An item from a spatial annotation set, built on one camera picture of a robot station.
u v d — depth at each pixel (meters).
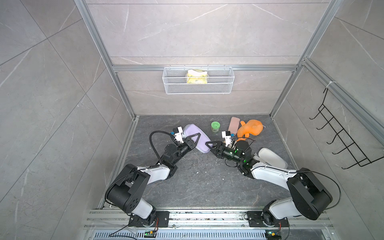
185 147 0.73
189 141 0.73
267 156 0.96
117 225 0.73
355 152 0.62
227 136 0.76
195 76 0.88
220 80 1.01
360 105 0.59
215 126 1.07
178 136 0.75
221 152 0.70
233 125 1.11
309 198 0.43
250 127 1.04
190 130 0.77
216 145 0.72
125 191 0.44
